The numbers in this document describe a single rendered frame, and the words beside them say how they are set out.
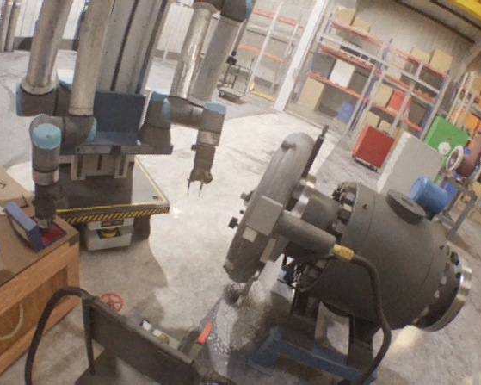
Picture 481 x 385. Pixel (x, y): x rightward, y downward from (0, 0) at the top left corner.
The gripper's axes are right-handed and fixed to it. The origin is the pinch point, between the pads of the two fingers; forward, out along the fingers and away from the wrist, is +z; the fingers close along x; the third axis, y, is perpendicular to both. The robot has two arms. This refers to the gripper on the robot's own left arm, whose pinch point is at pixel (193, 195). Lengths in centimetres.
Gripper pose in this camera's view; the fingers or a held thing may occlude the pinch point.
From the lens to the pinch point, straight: 112.3
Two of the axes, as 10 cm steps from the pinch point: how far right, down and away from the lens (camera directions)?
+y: 6.0, 1.7, -7.8
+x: 7.7, 1.3, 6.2
